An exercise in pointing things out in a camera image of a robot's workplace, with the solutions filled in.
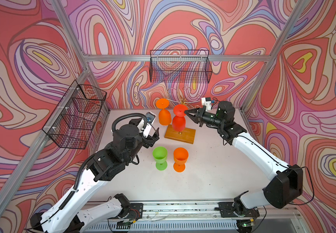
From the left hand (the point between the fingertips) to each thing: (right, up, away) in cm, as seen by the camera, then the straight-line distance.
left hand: (150, 123), depth 61 cm
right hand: (+15, +4, +9) cm, 18 cm away
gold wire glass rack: (+20, +21, +55) cm, 62 cm away
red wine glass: (+13, +1, +17) cm, 21 cm away
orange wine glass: (+14, -18, +21) cm, 31 cm away
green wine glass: (+3, -18, +23) cm, 30 cm away
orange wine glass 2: (+5, +4, +25) cm, 25 cm away
